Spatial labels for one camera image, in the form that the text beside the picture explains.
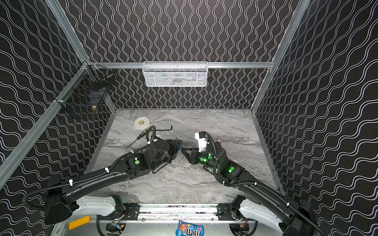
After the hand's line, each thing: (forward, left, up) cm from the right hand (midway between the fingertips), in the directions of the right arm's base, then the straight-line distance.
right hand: (182, 151), depth 70 cm
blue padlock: (+2, 0, +1) cm, 2 cm away
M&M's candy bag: (-28, -3, -23) cm, 37 cm away
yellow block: (-27, +49, -20) cm, 59 cm away
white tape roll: (+38, +36, -23) cm, 57 cm away
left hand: (+2, -3, +3) cm, 5 cm away
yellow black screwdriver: (+24, +32, -22) cm, 46 cm away
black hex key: (+30, +17, -22) cm, 41 cm away
